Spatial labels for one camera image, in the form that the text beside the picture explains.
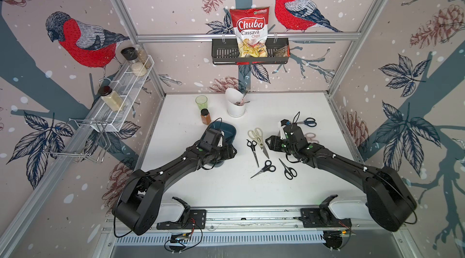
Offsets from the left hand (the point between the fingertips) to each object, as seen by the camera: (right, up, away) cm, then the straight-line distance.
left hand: (235, 149), depth 86 cm
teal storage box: (-4, +7, +14) cm, 16 cm away
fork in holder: (+4, +24, +20) cm, 32 cm away
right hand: (+16, +4, +2) cm, 17 cm away
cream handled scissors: (+12, +5, +15) cm, 20 cm away
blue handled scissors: (+45, +12, +21) cm, 51 cm away
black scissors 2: (+26, -12, 0) cm, 29 cm away
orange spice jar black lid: (-17, +15, +15) cm, 27 cm away
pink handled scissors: (+43, +4, +15) cm, 45 cm away
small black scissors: (+10, 0, +11) cm, 14 cm away
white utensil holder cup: (-1, +28, +20) cm, 34 cm away
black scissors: (+16, -10, +2) cm, 19 cm away
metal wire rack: (-51, +10, -25) cm, 58 cm away
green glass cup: (-22, +24, +27) cm, 43 cm away
